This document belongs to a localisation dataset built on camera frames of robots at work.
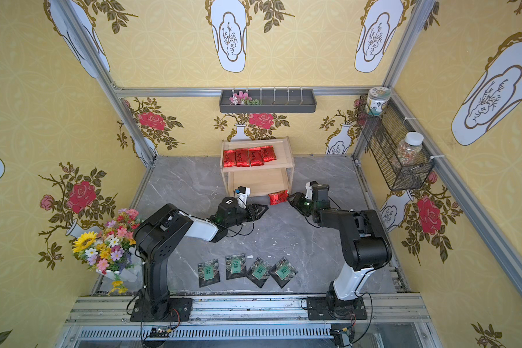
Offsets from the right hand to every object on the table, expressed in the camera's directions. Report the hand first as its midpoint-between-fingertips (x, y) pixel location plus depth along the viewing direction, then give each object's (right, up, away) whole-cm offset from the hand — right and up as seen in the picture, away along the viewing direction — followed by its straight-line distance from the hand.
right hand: (295, 197), depth 97 cm
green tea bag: (-35, -27, -16) cm, 47 cm away
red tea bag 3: (-18, +17, -7) cm, 26 cm away
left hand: (-16, -3, -3) cm, 16 cm away
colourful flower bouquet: (-66, -15, -27) cm, 72 cm away
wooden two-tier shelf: (-16, +7, +12) cm, 21 cm away
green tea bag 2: (-25, -26, -14) cm, 38 cm away
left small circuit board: (-49, -43, -24) cm, 70 cm away
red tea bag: (-29, +17, -8) cm, 34 cm away
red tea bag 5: (-8, -1, +3) cm, 8 cm away
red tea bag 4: (-12, +19, -6) cm, 24 cm away
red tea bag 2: (-23, +17, -7) cm, 30 cm away
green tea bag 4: (-7, -27, -16) cm, 32 cm away
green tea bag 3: (-16, -27, -16) cm, 35 cm away
